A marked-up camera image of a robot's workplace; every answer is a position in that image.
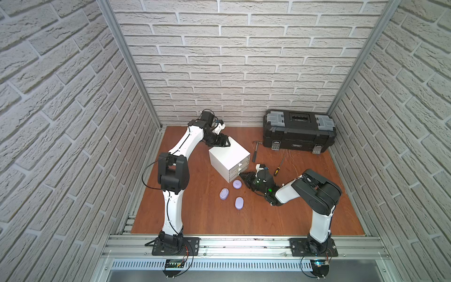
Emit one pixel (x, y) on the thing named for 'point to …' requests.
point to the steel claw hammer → (255, 150)
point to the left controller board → (173, 263)
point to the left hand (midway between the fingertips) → (227, 143)
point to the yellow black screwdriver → (278, 168)
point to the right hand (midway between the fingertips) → (240, 174)
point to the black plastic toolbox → (313, 131)
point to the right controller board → (319, 268)
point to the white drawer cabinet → (228, 162)
